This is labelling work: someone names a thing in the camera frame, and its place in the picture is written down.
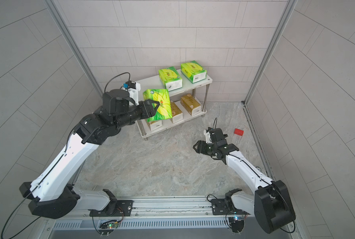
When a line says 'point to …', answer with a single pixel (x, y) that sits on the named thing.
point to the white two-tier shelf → (145, 129)
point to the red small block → (239, 132)
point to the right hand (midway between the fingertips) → (197, 147)
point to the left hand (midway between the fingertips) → (159, 103)
